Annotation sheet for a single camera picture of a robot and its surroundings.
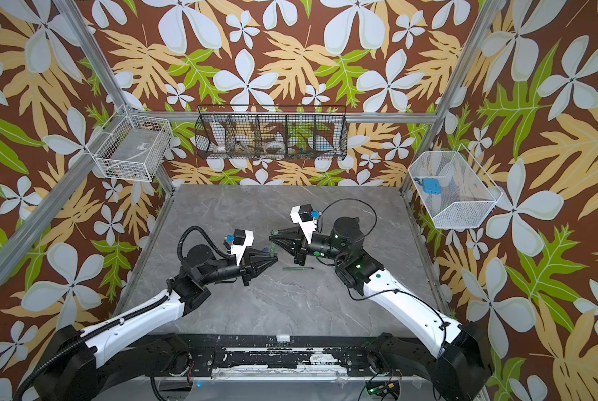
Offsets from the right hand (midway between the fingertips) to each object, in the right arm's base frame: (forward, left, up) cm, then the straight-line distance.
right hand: (272, 243), depth 63 cm
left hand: (0, 0, -5) cm, 5 cm away
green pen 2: (+9, -5, -33) cm, 35 cm away
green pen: (0, 0, -1) cm, 1 cm away
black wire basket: (+53, 0, -1) cm, 53 cm away
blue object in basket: (+27, -53, -7) cm, 60 cm away
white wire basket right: (+20, -61, -3) cm, 65 cm away
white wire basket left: (+39, +51, +2) cm, 65 cm away
